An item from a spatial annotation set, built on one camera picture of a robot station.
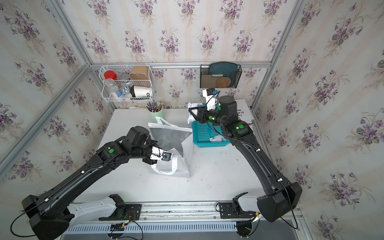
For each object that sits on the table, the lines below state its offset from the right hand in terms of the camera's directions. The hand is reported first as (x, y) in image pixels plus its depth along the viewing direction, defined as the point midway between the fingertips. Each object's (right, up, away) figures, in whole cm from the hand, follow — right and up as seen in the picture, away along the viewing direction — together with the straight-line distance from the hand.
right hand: (195, 108), depth 68 cm
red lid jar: (-53, +23, +23) cm, 62 cm away
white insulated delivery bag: (-9, -17, +13) cm, 23 cm away
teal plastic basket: (+6, -14, +37) cm, 39 cm away
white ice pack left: (+17, -17, +29) cm, 38 cm away
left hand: (-14, -19, +2) cm, 24 cm away
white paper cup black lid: (-34, +13, +24) cm, 44 cm away
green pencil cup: (-26, +2, +29) cm, 39 cm away
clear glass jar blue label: (-51, +14, +22) cm, 57 cm away
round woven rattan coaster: (+19, +20, +29) cm, 40 cm away
